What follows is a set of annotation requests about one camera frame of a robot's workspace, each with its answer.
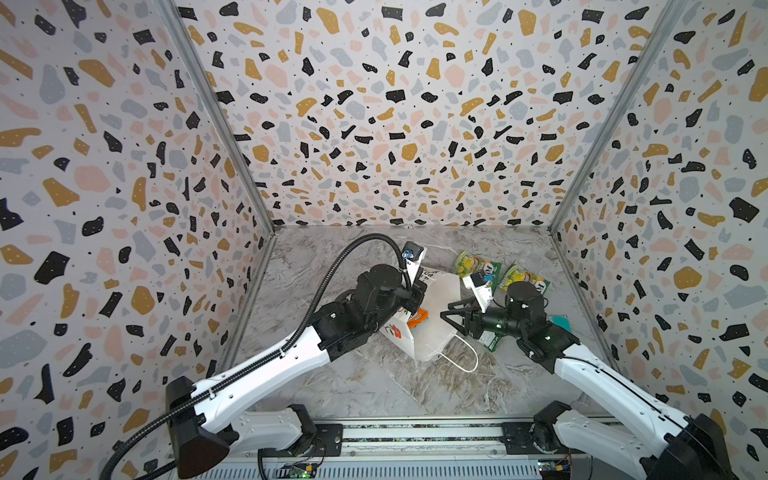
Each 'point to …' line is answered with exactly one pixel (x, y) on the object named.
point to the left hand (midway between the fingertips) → (423, 265)
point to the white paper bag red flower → (431, 338)
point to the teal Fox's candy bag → (561, 320)
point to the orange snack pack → (422, 316)
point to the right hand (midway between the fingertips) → (442, 309)
